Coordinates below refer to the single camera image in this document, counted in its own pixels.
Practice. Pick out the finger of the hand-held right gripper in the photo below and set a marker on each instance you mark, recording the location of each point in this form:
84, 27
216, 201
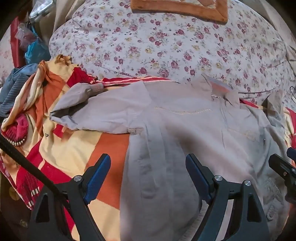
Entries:
281, 165
291, 154

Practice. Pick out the red knitted garment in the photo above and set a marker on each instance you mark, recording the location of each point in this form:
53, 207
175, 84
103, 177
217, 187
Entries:
15, 132

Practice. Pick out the orange red yellow blanket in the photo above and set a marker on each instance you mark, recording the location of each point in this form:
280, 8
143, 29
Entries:
111, 148

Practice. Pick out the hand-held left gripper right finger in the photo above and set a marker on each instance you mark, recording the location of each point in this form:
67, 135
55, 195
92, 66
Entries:
197, 176

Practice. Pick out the grey jacket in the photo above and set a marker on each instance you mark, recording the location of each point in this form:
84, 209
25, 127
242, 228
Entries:
175, 129

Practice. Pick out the beige curtain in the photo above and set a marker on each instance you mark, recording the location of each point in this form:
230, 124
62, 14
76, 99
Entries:
62, 9

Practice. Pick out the shiny silver object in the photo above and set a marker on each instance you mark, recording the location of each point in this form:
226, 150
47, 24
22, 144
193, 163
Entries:
40, 9

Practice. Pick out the blue plastic bag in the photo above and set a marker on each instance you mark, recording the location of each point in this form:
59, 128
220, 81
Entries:
37, 51

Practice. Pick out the orange checkered pillow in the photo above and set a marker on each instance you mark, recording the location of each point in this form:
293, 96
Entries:
203, 11

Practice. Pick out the pale floral bed sheet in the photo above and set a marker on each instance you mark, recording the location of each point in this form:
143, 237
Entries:
5, 60

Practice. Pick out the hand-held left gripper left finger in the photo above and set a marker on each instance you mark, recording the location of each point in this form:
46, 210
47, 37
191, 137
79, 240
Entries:
98, 176

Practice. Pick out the blue-grey striped cloth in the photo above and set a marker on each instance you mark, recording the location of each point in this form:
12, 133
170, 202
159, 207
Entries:
16, 85

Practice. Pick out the floral quilt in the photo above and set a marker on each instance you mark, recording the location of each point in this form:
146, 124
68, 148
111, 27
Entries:
138, 46

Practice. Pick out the beige cloth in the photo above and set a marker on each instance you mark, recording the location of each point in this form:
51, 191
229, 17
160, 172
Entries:
291, 60

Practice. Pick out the red bag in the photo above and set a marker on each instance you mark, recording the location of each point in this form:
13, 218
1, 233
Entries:
17, 44

